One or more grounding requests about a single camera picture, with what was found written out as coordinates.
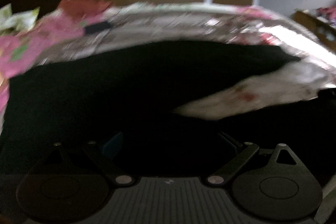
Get floral bed cover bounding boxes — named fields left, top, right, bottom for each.
left=35, top=3, right=335, bottom=119

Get red-orange garment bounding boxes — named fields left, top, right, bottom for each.
left=58, top=0, right=112, bottom=20

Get pink floral blanket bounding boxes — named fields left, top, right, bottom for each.
left=0, top=7, right=87, bottom=114

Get black flat phone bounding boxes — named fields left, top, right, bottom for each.
left=84, top=22, right=113, bottom=35

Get wooden side table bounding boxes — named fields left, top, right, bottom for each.
left=292, top=6, right=335, bottom=53

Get black pants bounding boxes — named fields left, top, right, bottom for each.
left=1, top=40, right=335, bottom=184

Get green white pillow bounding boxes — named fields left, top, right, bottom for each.
left=0, top=3, right=40, bottom=36

